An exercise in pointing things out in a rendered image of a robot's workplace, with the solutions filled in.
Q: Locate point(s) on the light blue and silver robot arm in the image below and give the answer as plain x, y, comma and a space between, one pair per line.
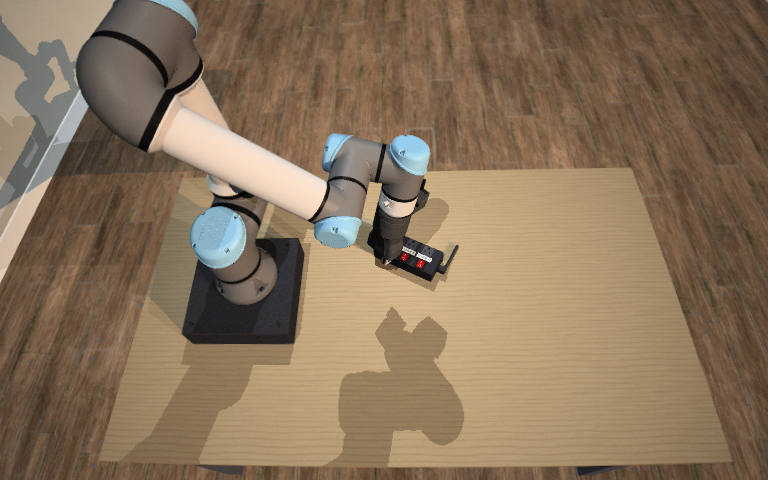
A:
124, 88

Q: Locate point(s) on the black power strip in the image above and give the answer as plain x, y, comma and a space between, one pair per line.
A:
420, 259

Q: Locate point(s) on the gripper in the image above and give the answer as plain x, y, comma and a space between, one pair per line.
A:
391, 222

